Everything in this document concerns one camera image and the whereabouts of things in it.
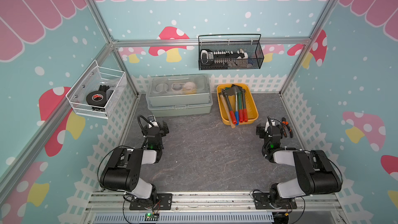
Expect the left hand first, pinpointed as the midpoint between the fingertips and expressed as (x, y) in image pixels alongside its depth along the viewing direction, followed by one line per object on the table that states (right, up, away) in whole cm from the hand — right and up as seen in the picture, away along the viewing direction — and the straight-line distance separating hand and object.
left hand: (156, 124), depth 93 cm
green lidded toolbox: (+10, +18, -1) cm, 20 cm away
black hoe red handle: (+56, +8, +11) cm, 58 cm away
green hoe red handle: (+53, +11, +13) cm, 56 cm away
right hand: (+68, +1, 0) cm, 68 cm away
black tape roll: (-21, +15, -22) cm, 34 cm away
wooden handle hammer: (+44, +10, +11) cm, 47 cm away
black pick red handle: (+47, +22, +24) cm, 58 cm away
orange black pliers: (+82, -1, +9) cm, 83 cm away
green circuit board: (+3, -42, -20) cm, 46 cm away
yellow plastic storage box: (+62, +12, +17) cm, 65 cm away
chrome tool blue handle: (+50, +8, +7) cm, 51 cm away
